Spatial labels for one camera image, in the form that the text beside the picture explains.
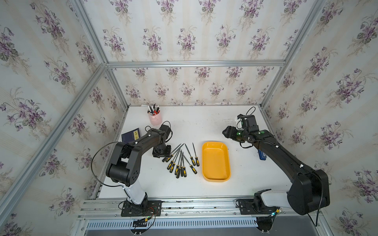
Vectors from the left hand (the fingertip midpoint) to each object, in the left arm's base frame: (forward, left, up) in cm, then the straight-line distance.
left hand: (166, 157), depth 90 cm
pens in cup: (+32, +12, +8) cm, 35 cm away
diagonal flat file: (-8, -17, 0) cm, 18 cm away
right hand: (+8, -37, +15) cm, 41 cm away
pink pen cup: (+25, +9, +6) cm, 27 cm away
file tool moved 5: (-7, -7, 0) cm, 10 cm away
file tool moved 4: (-6, -4, 0) cm, 8 cm away
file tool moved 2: (-1, -2, 0) cm, 2 cm away
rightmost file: (-1, -16, 0) cm, 16 cm away
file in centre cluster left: (-7, -10, 0) cm, 12 cm away
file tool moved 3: (-6, -2, 0) cm, 6 cm away
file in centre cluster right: (-9, -12, -1) cm, 15 cm away
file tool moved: (-2, +1, 0) cm, 2 cm away
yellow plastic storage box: (-5, -30, 0) cm, 31 cm away
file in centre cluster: (-7, -9, 0) cm, 11 cm away
